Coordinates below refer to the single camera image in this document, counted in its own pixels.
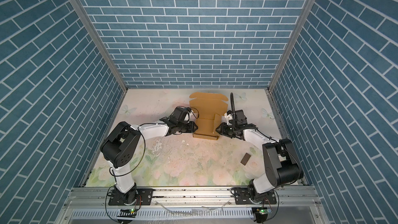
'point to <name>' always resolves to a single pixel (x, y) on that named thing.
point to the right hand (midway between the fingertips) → (219, 130)
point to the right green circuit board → (264, 210)
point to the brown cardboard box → (210, 107)
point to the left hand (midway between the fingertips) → (200, 128)
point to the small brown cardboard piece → (245, 158)
